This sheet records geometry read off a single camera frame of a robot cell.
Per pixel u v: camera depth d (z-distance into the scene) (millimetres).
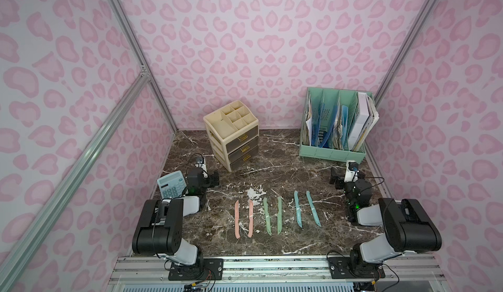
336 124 927
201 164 819
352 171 770
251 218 858
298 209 881
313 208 881
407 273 720
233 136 841
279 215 873
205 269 734
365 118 918
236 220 854
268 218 858
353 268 666
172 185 946
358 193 684
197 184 724
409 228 445
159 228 447
